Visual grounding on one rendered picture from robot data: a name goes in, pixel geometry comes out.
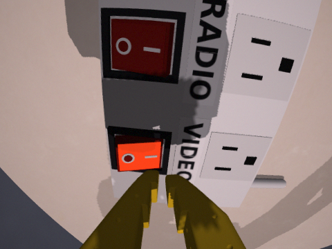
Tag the white power strip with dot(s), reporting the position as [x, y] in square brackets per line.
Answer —
[199, 88]

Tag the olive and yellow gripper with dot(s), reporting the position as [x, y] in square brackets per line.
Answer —
[203, 223]

